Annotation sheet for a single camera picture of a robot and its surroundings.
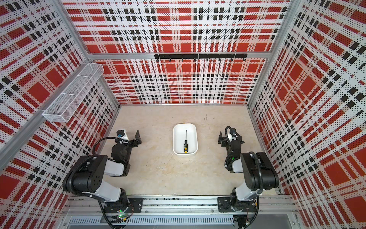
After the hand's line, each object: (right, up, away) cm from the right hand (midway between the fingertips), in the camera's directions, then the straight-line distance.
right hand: (230, 131), depth 92 cm
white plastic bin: (-30, -6, +8) cm, 31 cm away
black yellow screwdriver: (-29, -10, +4) cm, 31 cm away
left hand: (-63, 0, -2) cm, 63 cm away
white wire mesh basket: (-111, +17, +3) cm, 112 cm away
